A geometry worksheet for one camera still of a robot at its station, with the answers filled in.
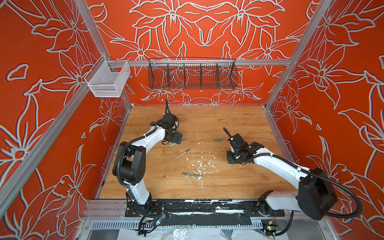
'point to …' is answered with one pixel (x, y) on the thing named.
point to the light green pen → (175, 143)
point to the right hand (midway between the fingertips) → (227, 157)
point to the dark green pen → (192, 174)
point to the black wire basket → (192, 74)
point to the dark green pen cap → (218, 140)
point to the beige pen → (188, 149)
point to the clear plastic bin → (107, 78)
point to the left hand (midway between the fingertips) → (173, 136)
